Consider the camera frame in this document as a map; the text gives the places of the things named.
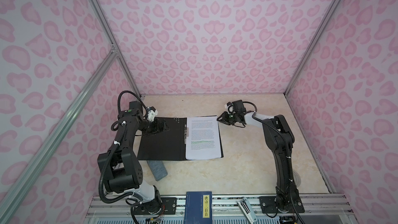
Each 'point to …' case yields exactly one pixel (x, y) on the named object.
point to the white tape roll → (296, 178)
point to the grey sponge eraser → (158, 168)
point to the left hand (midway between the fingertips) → (161, 128)
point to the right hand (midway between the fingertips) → (219, 117)
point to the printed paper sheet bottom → (202, 139)
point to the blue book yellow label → (198, 207)
